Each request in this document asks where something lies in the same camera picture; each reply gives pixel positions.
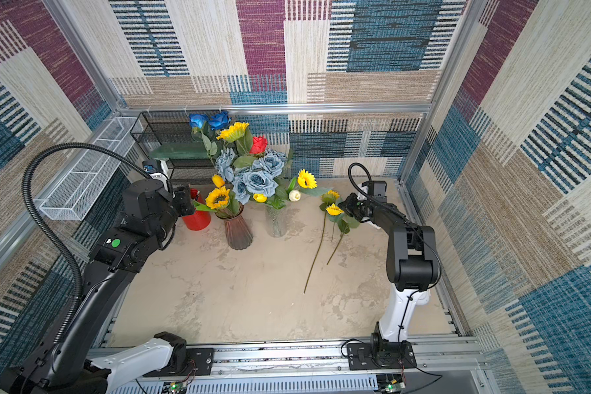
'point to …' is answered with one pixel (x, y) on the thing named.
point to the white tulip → (294, 195)
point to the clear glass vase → (277, 220)
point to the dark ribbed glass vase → (237, 232)
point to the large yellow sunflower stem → (328, 199)
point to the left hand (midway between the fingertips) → (183, 187)
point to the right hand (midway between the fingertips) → (341, 206)
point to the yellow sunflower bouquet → (336, 214)
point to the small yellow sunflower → (306, 180)
